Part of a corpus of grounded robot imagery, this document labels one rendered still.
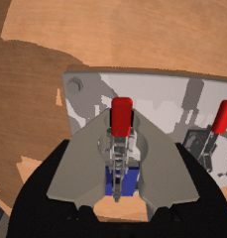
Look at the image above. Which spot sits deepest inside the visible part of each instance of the blue plate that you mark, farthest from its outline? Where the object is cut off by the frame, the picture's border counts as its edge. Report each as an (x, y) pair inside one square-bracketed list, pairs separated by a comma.
[(129, 180)]

